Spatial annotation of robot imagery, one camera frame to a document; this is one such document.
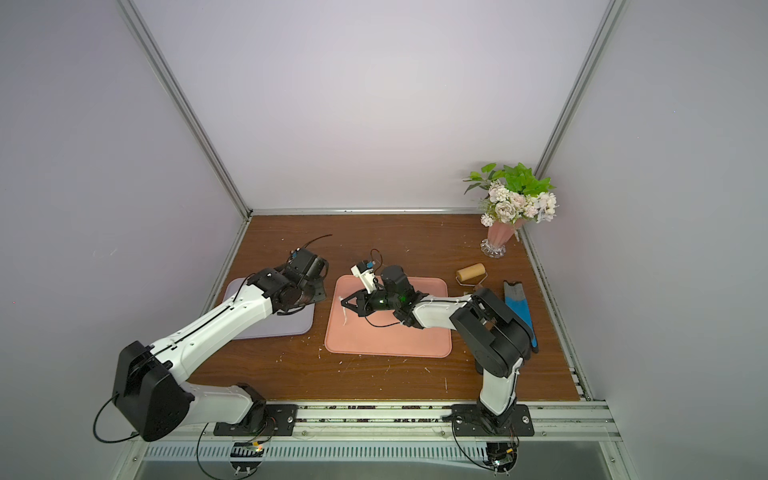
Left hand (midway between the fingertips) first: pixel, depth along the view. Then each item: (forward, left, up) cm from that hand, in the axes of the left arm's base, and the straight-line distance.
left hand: (324, 289), depth 83 cm
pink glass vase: (+22, -55, -1) cm, 59 cm away
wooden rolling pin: (+14, -46, -11) cm, 50 cm away
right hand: (-2, -6, -1) cm, 6 cm away
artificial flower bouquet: (+23, -55, +16) cm, 62 cm away
